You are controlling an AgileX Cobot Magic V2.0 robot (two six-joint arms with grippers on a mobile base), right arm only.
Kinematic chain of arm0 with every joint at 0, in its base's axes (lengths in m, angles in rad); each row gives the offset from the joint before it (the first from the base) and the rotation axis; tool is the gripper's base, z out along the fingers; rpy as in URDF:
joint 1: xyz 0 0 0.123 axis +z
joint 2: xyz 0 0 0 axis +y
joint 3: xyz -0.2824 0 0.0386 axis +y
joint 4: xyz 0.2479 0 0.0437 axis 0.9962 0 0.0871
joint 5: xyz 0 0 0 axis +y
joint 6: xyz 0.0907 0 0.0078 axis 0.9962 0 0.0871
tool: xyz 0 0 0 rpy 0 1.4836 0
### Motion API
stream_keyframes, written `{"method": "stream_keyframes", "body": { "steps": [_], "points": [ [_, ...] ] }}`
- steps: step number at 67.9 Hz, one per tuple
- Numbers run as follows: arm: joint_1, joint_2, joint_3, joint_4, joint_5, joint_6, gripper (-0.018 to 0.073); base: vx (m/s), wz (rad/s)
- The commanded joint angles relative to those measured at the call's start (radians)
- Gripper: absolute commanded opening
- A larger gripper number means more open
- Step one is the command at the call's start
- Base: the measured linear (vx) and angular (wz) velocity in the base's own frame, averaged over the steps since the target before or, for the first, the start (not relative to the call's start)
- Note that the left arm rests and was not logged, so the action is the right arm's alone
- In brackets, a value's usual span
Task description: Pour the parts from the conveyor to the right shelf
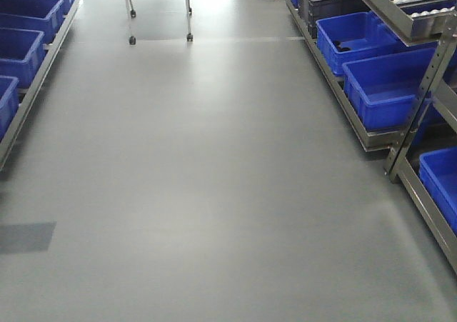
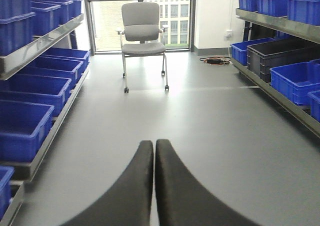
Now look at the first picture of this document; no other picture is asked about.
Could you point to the black parts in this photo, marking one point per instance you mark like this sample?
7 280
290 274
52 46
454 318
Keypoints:
342 46

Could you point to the low steel rack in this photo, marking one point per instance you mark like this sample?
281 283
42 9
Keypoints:
35 86
333 83

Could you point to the black plastic bin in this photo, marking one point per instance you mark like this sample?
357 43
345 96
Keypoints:
310 8

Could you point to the steel rack with white rollers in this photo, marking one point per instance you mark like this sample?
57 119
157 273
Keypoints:
430 75

